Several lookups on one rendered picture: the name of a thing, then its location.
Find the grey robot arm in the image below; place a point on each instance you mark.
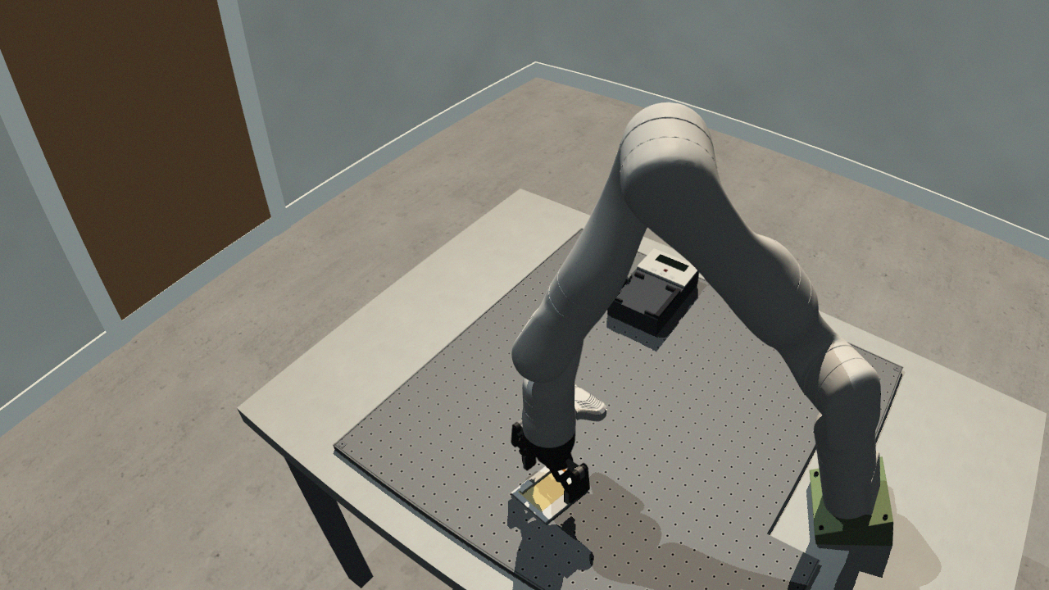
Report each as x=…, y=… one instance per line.
x=665, y=174

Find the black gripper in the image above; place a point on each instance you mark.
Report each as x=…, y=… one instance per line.
x=555, y=459

